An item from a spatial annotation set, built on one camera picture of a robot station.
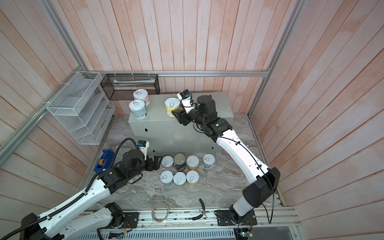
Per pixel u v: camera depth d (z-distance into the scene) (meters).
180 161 0.84
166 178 0.82
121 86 1.04
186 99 0.58
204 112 0.53
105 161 0.88
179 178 0.82
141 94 0.75
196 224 0.73
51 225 0.40
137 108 0.69
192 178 0.82
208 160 0.89
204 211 0.76
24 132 0.57
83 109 0.73
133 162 0.57
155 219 0.74
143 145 0.66
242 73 0.96
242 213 0.60
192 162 0.86
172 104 0.70
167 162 0.88
